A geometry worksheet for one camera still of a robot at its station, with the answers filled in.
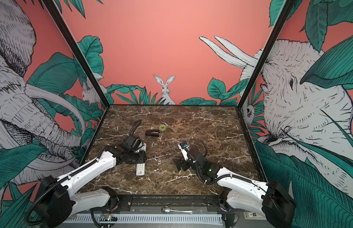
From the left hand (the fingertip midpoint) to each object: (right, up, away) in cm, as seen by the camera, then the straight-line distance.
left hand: (144, 156), depth 82 cm
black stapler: (+2, +12, +19) cm, 23 cm away
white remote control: (-1, -6, -3) cm, 7 cm away
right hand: (+20, +2, -4) cm, 20 cm away
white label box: (+58, -26, -14) cm, 65 cm away
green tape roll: (+8, +16, +25) cm, 30 cm away
